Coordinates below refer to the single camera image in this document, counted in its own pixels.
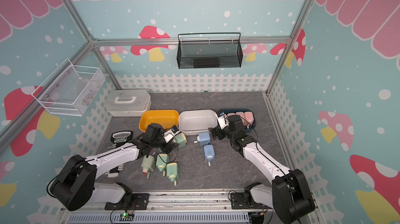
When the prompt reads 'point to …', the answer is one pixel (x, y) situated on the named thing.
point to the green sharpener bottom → (172, 172)
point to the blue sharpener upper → (203, 138)
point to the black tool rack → (117, 137)
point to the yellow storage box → (166, 118)
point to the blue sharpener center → (209, 153)
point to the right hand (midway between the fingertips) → (217, 124)
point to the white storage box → (194, 121)
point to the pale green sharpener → (148, 165)
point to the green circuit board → (125, 216)
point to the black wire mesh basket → (209, 50)
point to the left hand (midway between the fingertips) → (173, 140)
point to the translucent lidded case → (127, 103)
